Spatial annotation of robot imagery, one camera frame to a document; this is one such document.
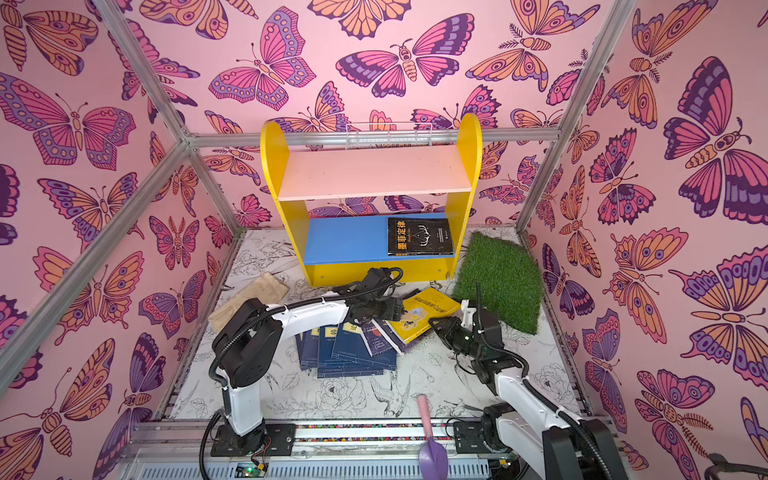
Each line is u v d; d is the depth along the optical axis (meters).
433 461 0.69
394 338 0.84
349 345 0.84
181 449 0.73
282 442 0.74
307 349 0.84
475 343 0.69
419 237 0.97
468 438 0.73
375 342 0.85
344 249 0.95
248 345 0.49
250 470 0.72
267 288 1.03
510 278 1.03
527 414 0.51
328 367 0.80
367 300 0.70
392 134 0.92
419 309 0.90
